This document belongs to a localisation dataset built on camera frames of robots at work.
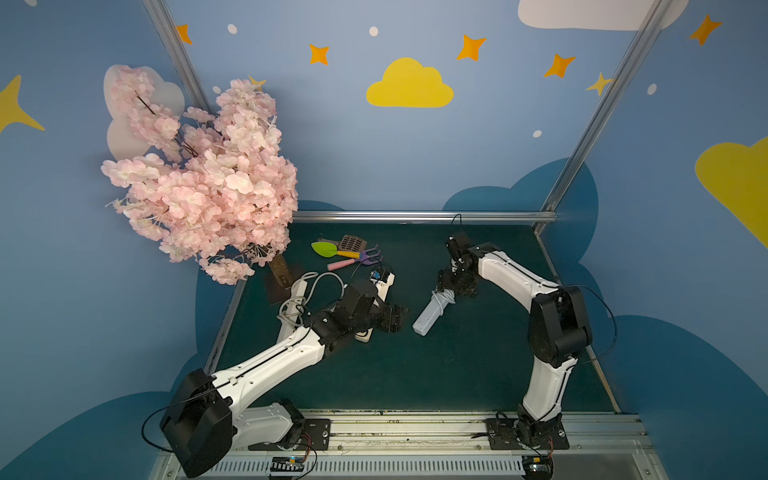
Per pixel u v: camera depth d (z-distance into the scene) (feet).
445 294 3.10
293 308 3.05
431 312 3.06
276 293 3.31
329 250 3.77
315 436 2.44
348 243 3.77
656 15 2.27
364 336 2.94
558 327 1.67
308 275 3.30
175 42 2.40
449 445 2.41
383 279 2.27
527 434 2.17
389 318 2.23
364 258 3.65
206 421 1.28
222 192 1.79
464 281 2.63
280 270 3.13
